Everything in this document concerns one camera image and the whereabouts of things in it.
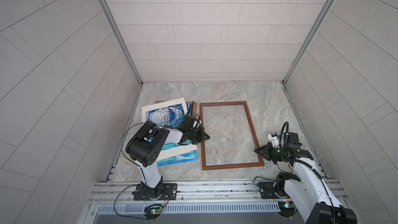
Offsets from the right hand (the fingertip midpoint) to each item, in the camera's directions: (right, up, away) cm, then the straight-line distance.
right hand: (255, 150), depth 80 cm
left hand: (-22, +5, +9) cm, 24 cm away
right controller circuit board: (+11, -22, -12) cm, 27 cm away
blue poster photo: (-49, +15, +18) cm, 54 cm away
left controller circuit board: (-48, -20, -15) cm, 54 cm away
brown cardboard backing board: (-33, +21, +22) cm, 45 cm away
